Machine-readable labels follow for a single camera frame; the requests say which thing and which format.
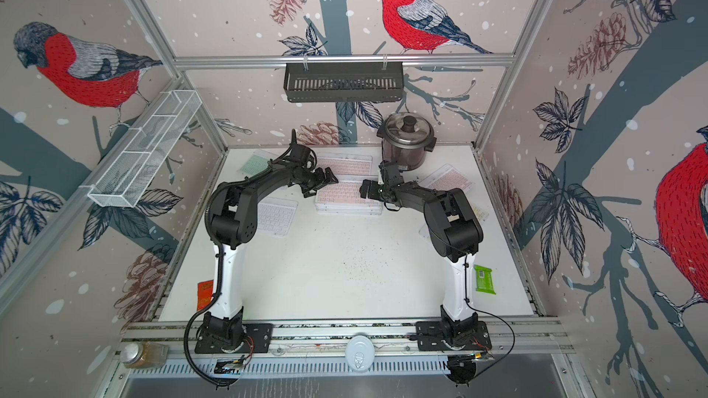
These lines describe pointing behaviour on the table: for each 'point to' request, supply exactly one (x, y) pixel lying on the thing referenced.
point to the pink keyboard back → (345, 164)
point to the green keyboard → (254, 165)
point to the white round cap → (359, 353)
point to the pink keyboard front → (344, 198)
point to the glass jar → (143, 355)
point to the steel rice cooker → (406, 138)
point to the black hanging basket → (343, 82)
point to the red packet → (205, 294)
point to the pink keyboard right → (446, 178)
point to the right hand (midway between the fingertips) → (371, 188)
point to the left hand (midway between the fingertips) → (335, 181)
